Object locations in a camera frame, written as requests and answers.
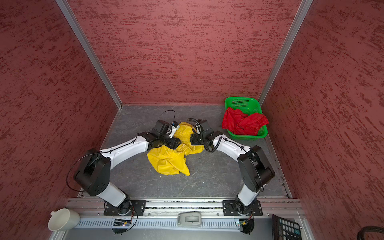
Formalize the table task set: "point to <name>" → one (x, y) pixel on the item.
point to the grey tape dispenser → (190, 219)
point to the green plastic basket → (248, 105)
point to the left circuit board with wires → (120, 225)
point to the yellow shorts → (172, 161)
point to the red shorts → (240, 123)
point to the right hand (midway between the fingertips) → (194, 141)
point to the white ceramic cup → (63, 219)
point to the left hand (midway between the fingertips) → (175, 142)
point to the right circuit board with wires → (246, 226)
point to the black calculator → (283, 229)
